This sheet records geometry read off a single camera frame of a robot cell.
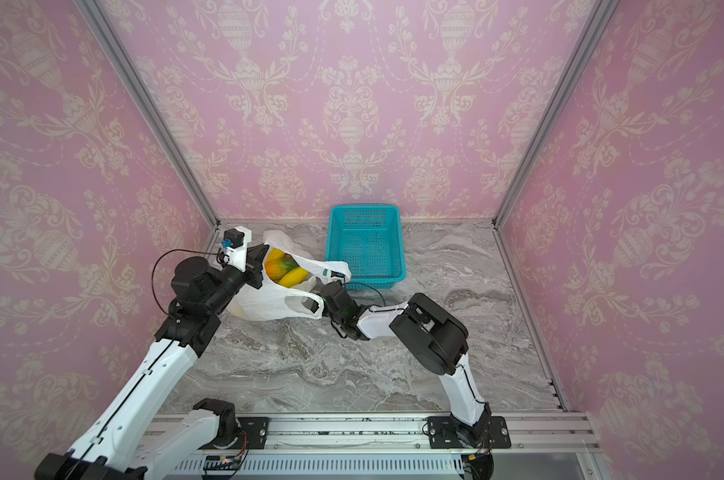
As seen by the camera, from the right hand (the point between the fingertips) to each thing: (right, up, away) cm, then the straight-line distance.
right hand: (312, 296), depth 93 cm
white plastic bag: (-3, -1, -8) cm, 8 cm away
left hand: (-6, +16, -22) cm, 28 cm away
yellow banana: (-7, +5, +7) cm, 11 cm away
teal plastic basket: (+18, +19, +23) cm, 35 cm away
